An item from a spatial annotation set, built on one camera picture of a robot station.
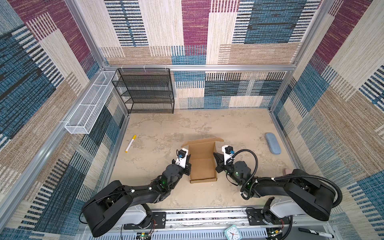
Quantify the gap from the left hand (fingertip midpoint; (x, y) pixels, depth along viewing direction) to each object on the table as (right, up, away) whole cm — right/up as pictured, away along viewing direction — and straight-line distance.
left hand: (190, 154), depth 82 cm
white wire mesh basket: (-51, +17, -12) cm, 55 cm away
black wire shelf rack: (-33, +41, +29) cm, 60 cm away
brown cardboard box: (+7, -8, +10) cm, 15 cm away
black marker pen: (+60, -34, -13) cm, 70 cm away
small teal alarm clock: (+20, -33, -13) cm, 41 cm away
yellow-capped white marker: (-40, +6, +23) cm, 46 cm away
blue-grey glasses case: (+53, +2, +15) cm, 55 cm away
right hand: (+13, -1, +1) cm, 13 cm away
